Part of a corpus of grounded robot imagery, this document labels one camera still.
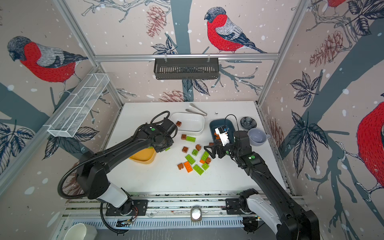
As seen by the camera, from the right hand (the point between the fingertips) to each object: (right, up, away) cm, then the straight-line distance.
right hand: (210, 145), depth 77 cm
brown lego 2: (0, -12, +11) cm, 16 cm away
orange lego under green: (-4, -13, +13) cm, 18 cm away
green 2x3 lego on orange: (-2, -9, +13) cm, 16 cm away
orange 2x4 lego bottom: (-12, -15, +11) cm, 22 cm away
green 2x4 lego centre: (-11, -11, +13) cm, 21 cm away
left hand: (-22, -1, +6) cm, 23 cm away
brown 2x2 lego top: (-16, +1, +23) cm, 28 cm away
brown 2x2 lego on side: (-6, -5, +18) cm, 19 cm away
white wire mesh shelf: (-70, +15, -4) cm, 72 cm away
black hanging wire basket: (-14, +50, +29) cm, 59 cm away
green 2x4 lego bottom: (-6, -16, +9) cm, 19 cm away
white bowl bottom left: (-58, -36, -12) cm, 69 cm away
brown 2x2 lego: (-14, -6, +17) cm, 23 cm away
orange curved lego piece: (+7, +1, +21) cm, 22 cm away
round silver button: (-7, -27, -14) cm, 31 cm away
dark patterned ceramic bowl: (+31, +10, +30) cm, 44 cm away
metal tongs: (-1, +18, +38) cm, 42 cm away
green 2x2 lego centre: (-8, -8, +16) cm, 19 cm away
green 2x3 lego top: (-11, 0, +23) cm, 26 cm away
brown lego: (-17, -14, +9) cm, 23 cm away
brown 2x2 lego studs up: (+3, -3, +18) cm, 19 cm away
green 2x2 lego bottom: (-2, -15, +9) cm, 17 cm away
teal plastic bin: (+16, +10, +26) cm, 32 cm away
